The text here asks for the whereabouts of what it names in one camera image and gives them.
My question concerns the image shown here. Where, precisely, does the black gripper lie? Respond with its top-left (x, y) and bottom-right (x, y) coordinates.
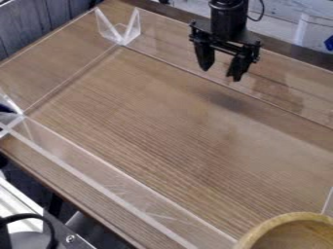
top-left (188, 0), bottom-right (262, 82)

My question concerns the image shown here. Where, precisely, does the brown wooden bowl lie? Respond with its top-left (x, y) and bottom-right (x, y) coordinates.
top-left (233, 212), bottom-right (333, 249)

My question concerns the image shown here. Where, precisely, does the white container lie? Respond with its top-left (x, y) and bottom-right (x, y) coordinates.
top-left (294, 13), bottom-right (333, 54)

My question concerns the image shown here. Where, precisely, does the blue object at right edge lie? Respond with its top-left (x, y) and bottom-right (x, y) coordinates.
top-left (323, 35), bottom-right (333, 52)

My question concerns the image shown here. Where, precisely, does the clear acrylic corner bracket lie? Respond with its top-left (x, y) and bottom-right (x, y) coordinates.
top-left (93, 8), bottom-right (142, 46)

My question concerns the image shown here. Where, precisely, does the clear acrylic front wall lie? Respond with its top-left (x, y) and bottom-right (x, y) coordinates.
top-left (0, 115), bottom-right (235, 249)

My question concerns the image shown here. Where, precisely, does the grey metal bracket with screw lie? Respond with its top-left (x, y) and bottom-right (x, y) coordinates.
top-left (43, 212), bottom-right (96, 249)

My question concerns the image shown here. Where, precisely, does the black cable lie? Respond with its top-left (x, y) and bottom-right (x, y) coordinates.
top-left (0, 212), bottom-right (59, 249)

